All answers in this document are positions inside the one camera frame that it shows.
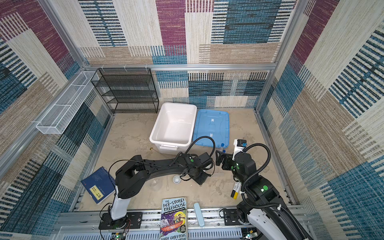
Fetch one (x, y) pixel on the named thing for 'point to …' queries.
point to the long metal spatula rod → (152, 148)
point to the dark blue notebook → (99, 185)
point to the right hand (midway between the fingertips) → (224, 155)
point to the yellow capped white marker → (237, 189)
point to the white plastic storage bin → (173, 130)
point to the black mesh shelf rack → (127, 90)
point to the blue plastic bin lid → (213, 123)
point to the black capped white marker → (234, 190)
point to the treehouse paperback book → (174, 219)
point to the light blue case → (199, 214)
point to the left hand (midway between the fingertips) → (203, 178)
